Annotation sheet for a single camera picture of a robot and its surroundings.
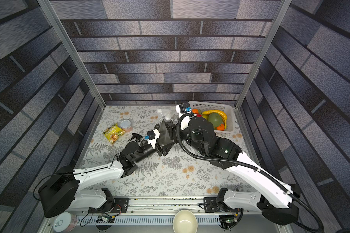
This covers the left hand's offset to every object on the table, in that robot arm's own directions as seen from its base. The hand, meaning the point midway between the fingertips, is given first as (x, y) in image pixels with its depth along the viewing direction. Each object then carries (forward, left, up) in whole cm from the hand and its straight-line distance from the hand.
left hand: (170, 136), depth 69 cm
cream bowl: (-32, -8, -26) cm, 42 cm away
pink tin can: (+22, +33, -22) cm, 45 cm away
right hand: (0, -1, +12) cm, 13 cm away
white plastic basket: (+37, -42, -19) cm, 59 cm away
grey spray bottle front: (-1, +3, -1) cm, 3 cm away
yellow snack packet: (+17, +41, -23) cm, 50 cm away
